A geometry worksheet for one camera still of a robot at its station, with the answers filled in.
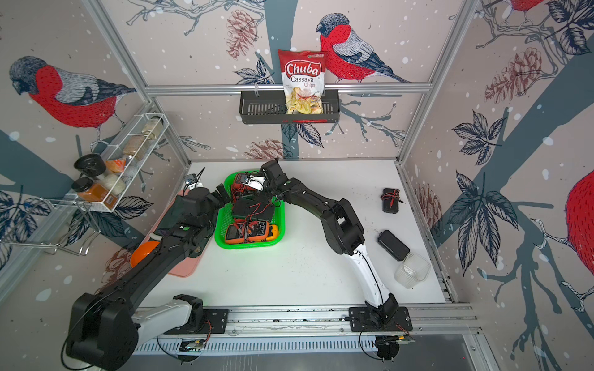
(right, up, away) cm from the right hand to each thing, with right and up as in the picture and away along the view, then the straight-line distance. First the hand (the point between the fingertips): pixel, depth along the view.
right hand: (256, 181), depth 97 cm
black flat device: (+54, -24, -9) cm, 59 cm away
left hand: (-12, -1, -15) cm, 19 cm away
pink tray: (-41, -15, +3) cm, 44 cm away
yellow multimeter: (+8, -20, -7) cm, 23 cm away
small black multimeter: (+59, -9, +4) cm, 60 cm away
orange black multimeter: (-3, -19, -11) cm, 22 cm away
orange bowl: (-41, -26, -11) cm, 50 cm away
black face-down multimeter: (+3, -11, -6) cm, 13 cm away
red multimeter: (-7, -3, -2) cm, 8 cm away
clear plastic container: (+61, -33, -13) cm, 71 cm away
